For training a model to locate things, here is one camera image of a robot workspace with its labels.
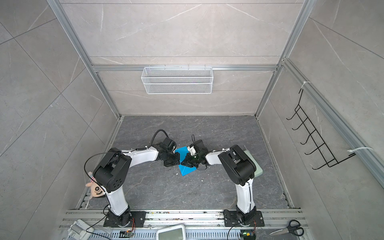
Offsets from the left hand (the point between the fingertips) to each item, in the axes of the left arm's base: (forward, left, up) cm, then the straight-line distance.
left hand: (181, 159), depth 94 cm
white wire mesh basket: (+46, +2, +29) cm, 54 cm away
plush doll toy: (-19, +42, +7) cm, 47 cm away
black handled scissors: (-38, -56, 0) cm, 68 cm away
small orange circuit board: (-38, +26, -2) cm, 46 cm away
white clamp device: (-35, +47, 0) cm, 59 cm away
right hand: (-1, 0, -1) cm, 2 cm away
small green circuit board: (-40, -33, -1) cm, 52 cm away
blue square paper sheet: (-7, -3, -1) cm, 7 cm away
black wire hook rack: (-16, -64, +31) cm, 73 cm away
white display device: (-38, +1, +4) cm, 39 cm away
